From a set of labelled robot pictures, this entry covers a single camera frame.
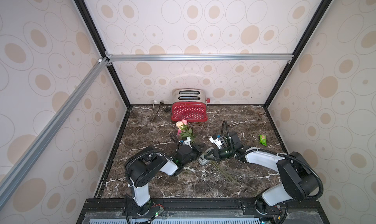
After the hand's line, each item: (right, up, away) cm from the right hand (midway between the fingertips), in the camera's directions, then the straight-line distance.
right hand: (210, 156), depth 84 cm
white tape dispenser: (-5, -3, +2) cm, 6 cm away
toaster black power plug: (-30, +29, +32) cm, 52 cm away
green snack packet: (+37, +7, +14) cm, 40 cm away
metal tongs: (-40, +22, +27) cm, 53 cm away
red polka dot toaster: (-12, +31, +14) cm, 36 cm away
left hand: (+1, +6, 0) cm, 6 cm away
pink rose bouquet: (-15, +14, +8) cm, 21 cm away
